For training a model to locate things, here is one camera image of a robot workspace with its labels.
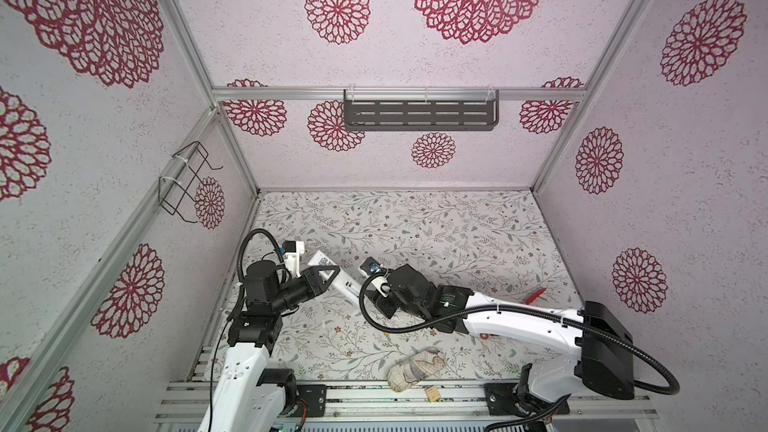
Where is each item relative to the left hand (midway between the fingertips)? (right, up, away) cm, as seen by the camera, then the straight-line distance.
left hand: (336, 274), depth 74 cm
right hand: (+8, -1, +1) cm, 8 cm away
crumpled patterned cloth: (+20, -24, +2) cm, 31 cm away
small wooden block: (+24, -30, 0) cm, 39 cm away
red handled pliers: (+59, -10, +18) cm, 62 cm away
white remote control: (+2, -2, -2) cm, 4 cm away
